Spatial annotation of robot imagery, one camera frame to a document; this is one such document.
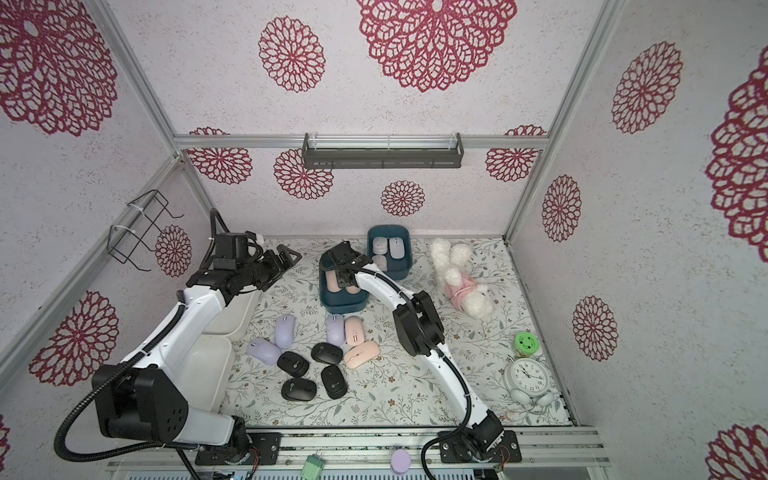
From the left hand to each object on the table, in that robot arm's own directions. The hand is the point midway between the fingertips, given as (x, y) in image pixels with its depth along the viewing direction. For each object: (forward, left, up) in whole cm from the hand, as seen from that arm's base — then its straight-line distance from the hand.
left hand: (292, 264), depth 83 cm
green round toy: (-15, -68, -18) cm, 72 cm away
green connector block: (-46, -9, -19) cm, 50 cm away
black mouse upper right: (-18, -9, -20) cm, 28 cm away
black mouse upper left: (-21, +1, -20) cm, 29 cm away
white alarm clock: (-26, -65, -19) cm, 72 cm away
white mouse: (+26, -24, -22) cm, 42 cm away
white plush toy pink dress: (-1, -52, -13) cm, 54 cm away
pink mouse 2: (-18, -19, -20) cm, 33 cm away
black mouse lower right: (-26, -12, -20) cm, 34 cm away
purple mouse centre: (-10, -10, -19) cm, 24 cm away
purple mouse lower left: (-16, +10, -20) cm, 28 cm away
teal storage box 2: (+16, -31, -23) cm, 42 cm away
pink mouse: (+5, -14, -21) cm, 26 cm away
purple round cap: (-45, -29, -13) cm, 55 cm away
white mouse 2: (+26, -30, -22) cm, 46 cm away
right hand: (+11, -13, -18) cm, 25 cm away
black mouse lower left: (-28, -2, -20) cm, 34 cm away
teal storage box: (-1, -11, -19) cm, 22 cm away
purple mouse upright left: (-9, +6, -21) cm, 24 cm away
